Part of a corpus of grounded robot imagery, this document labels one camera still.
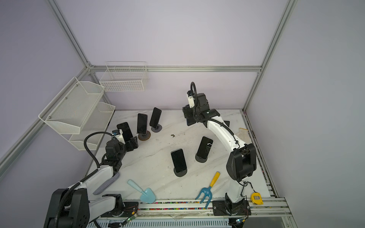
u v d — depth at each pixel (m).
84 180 0.48
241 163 0.47
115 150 0.66
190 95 0.73
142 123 0.96
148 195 0.78
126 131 0.91
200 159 0.89
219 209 0.73
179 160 0.79
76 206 0.41
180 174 0.85
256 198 0.76
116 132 0.76
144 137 1.04
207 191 0.79
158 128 1.07
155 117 1.00
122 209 0.73
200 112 0.64
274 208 0.76
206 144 0.83
